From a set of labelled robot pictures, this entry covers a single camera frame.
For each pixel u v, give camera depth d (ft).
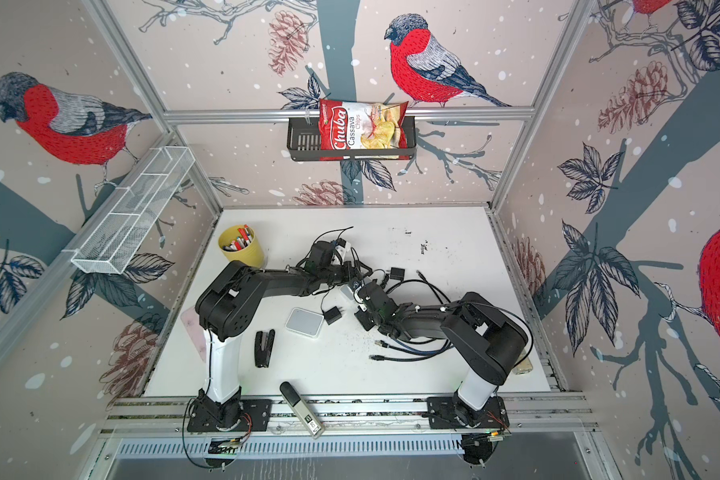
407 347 2.79
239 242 3.18
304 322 2.89
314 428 2.28
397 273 3.22
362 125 2.88
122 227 2.44
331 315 2.95
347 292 2.76
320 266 2.67
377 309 2.32
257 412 2.44
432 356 2.69
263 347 2.73
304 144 3.10
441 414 2.39
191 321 2.89
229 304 1.75
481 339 1.50
